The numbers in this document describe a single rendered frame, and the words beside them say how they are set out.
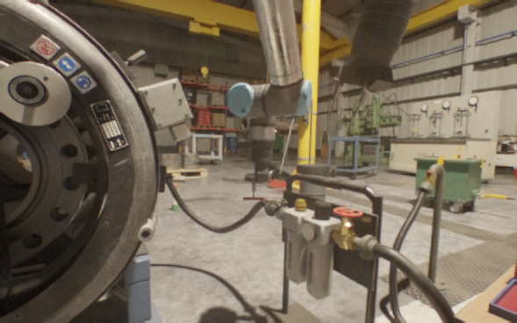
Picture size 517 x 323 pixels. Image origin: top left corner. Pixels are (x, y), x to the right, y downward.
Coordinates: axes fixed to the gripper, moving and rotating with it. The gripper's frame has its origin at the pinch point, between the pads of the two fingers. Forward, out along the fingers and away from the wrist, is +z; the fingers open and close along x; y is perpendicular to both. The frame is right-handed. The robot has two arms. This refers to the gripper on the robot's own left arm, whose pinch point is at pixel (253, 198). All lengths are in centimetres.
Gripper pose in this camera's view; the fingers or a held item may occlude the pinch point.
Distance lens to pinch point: 88.7
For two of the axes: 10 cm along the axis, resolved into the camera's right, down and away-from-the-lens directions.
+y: 10.0, 0.2, 0.6
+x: -0.6, -0.8, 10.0
